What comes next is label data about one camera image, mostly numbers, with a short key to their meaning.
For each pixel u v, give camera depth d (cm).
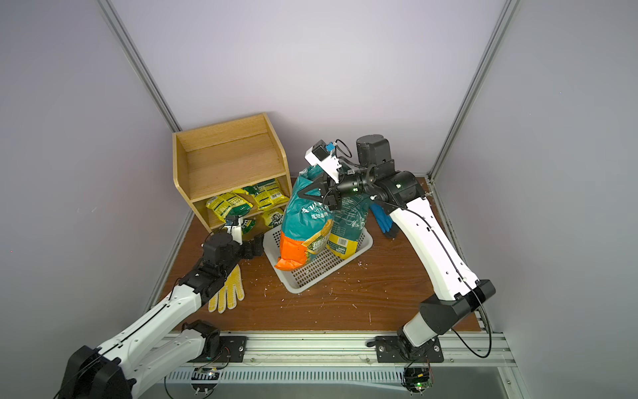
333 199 51
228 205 85
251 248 73
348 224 85
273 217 99
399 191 44
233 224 70
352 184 52
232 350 73
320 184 52
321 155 48
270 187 91
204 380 72
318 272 88
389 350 73
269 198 87
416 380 68
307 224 57
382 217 103
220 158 83
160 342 49
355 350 74
